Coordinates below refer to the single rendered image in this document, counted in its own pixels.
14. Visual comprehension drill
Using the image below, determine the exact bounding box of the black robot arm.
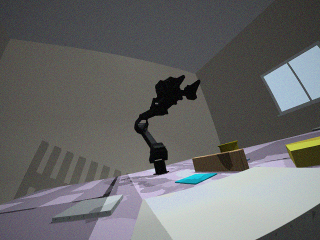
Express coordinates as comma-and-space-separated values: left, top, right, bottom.
134, 84, 172, 175

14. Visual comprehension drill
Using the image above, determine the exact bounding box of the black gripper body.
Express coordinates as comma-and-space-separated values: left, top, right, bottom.
157, 80, 197, 106

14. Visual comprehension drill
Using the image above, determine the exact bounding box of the yellow rectangular block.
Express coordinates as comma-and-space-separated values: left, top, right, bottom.
285, 136, 320, 168

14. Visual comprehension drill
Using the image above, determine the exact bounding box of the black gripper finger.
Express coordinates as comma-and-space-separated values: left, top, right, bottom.
164, 75, 185, 94
187, 79, 201, 97

